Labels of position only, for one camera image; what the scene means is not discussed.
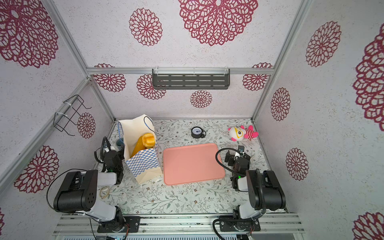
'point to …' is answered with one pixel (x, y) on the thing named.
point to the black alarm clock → (197, 132)
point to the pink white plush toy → (237, 133)
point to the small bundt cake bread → (148, 140)
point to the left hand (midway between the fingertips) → (115, 150)
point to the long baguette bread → (138, 147)
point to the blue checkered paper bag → (146, 165)
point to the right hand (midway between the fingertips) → (237, 150)
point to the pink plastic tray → (191, 163)
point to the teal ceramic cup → (119, 143)
